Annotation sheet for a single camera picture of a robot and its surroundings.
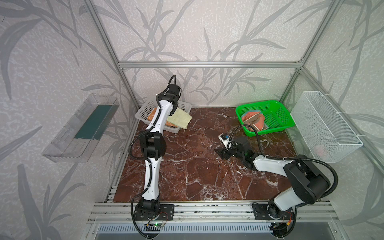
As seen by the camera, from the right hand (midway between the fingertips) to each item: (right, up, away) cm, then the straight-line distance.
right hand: (219, 141), depth 90 cm
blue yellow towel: (-25, +14, +8) cm, 30 cm away
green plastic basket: (+48, +16, +25) cm, 56 cm away
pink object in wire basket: (+48, -3, -17) cm, 51 cm away
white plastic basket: (-53, +20, +19) cm, 59 cm away
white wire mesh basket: (+43, +5, -28) cm, 52 cm away
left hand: (-34, +24, +6) cm, 42 cm away
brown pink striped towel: (+29, +14, +18) cm, 37 cm away
